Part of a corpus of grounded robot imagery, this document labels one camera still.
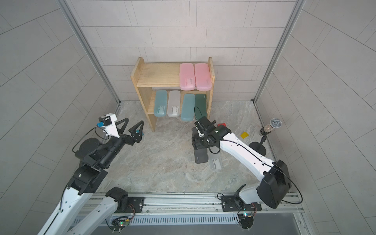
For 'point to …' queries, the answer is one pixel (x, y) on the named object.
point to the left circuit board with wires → (120, 222)
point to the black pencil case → (200, 154)
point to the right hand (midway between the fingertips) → (197, 143)
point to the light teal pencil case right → (188, 107)
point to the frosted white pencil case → (174, 104)
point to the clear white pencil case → (215, 160)
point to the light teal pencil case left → (160, 107)
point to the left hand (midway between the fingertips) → (139, 120)
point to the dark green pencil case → (200, 108)
